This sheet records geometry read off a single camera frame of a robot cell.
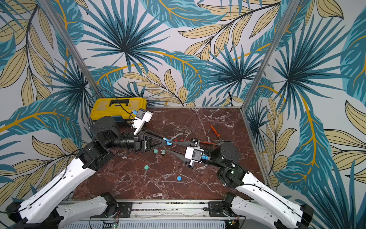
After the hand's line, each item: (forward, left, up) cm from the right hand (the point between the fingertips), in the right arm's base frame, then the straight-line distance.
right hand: (169, 142), depth 49 cm
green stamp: (+18, +8, -41) cm, 45 cm away
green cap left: (+9, +18, -43) cm, 48 cm away
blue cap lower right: (+2, -2, -43) cm, 44 cm away
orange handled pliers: (+31, -30, -43) cm, 62 cm away
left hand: (-1, +2, -1) cm, 2 cm away
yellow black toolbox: (+44, +38, -27) cm, 64 cm away
